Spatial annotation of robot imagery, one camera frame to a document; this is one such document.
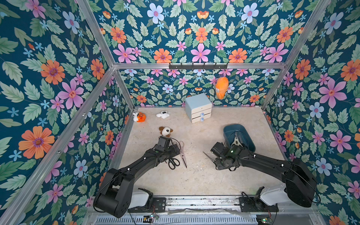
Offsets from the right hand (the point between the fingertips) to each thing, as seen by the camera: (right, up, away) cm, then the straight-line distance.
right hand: (221, 164), depth 83 cm
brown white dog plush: (-37, +18, +18) cm, 45 cm away
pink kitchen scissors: (-25, +10, +15) cm, 31 cm away
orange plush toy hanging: (+4, +50, +14) cm, 53 cm away
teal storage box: (+13, +18, +18) cm, 29 cm away
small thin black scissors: (-6, +3, +1) cm, 7 cm away
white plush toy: (-40, +31, +28) cm, 58 cm away
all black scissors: (-29, 0, +5) cm, 30 cm away
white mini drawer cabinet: (-14, +36, +18) cm, 43 cm away
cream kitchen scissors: (+14, +12, +13) cm, 22 cm away
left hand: (-28, +7, +6) cm, 29 cm away
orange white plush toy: (-57, +29, +24) cm, 69 cm away
